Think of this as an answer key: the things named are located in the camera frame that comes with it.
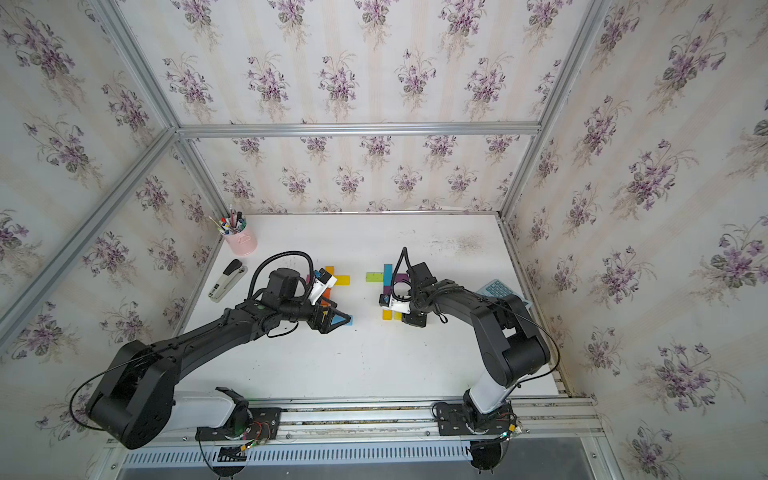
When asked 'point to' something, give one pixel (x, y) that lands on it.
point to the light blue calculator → (497, 288)
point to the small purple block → (400, 276)
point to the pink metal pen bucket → (242, 243)
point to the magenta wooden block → (308, 278)
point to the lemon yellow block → (398, 316)
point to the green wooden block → (374, 277)
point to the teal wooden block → (387, 275)
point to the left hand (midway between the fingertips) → (342, 313)
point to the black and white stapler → (231, 277)
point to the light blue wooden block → (337, 319)
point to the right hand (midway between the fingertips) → (413, 309)
